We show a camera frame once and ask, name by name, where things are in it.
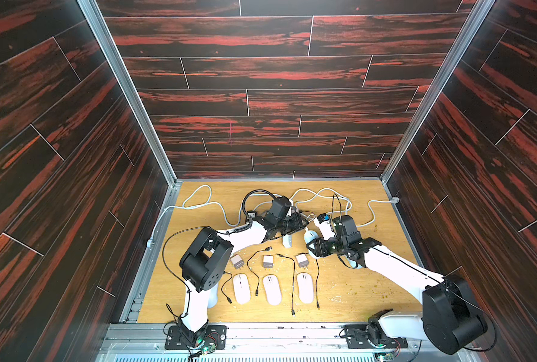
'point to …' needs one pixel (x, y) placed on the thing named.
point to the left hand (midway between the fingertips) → (308, 224)
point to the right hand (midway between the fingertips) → (316, 240)
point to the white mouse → (213, 297)
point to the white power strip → (287, 240)
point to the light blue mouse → (310, 235)
